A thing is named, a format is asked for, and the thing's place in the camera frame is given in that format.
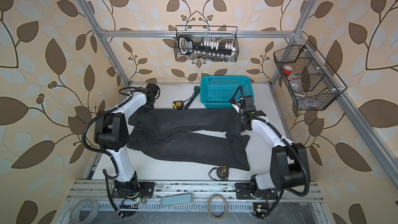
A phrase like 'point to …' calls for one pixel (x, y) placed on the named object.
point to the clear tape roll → (75, 209)
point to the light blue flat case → (176, 199)
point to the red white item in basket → (287, 69)
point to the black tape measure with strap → (222, 172)
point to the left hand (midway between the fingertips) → (143, 107)
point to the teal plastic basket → (216, 91)
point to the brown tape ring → (209, 208)
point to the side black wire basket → (312, 83)
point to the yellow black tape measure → (178, 104)
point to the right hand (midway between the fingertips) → (248, 111)
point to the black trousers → (196, 135)
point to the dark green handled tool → (196, 90)
